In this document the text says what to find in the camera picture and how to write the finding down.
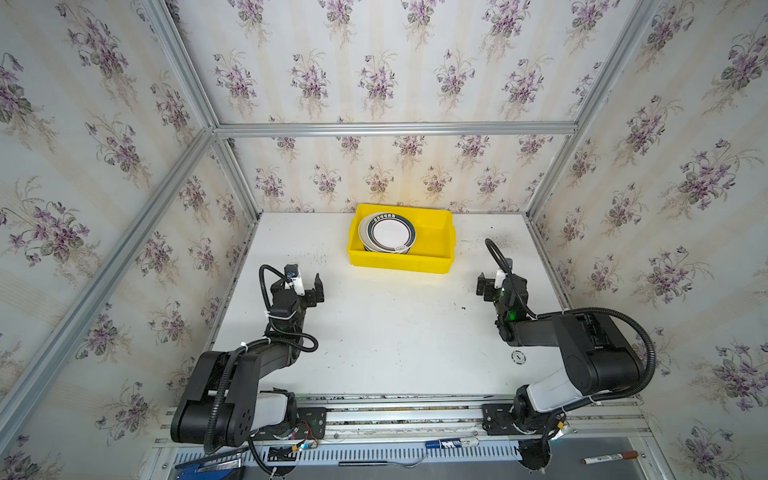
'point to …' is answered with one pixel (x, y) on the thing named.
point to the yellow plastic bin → (433, 249)
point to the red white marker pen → (597, 459)
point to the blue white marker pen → (452, 443)
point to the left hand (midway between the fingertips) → (300, 273)
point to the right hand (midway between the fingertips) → (497, 276)
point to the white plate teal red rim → (390, 233)
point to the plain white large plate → (362, 231)
